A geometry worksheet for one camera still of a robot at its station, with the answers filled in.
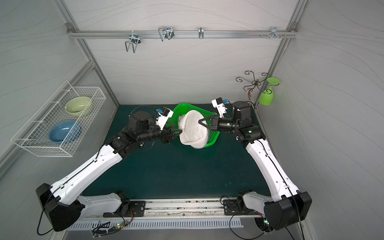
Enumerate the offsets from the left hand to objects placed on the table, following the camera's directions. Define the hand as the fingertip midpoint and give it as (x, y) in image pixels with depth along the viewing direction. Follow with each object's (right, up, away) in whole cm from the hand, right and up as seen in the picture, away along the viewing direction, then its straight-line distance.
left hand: (178, 128), depth 68 cm
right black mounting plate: (+26, -40, +6) cm, 48 cm away
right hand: (+10, +3, -2) cm, 10 cm away
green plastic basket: (-2, +12, +40) cm, 42 cm away
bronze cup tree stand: (+45, +26, +23) cm, 57 cm away
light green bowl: (-51, +11, +5) cm, 52 cm away
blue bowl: (-50, -1, -3) cm, 50 cm away
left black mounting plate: (-21, -41, +6) cm, 47 cm away
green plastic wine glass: (+54, +18, +26) cm, 62 cm away
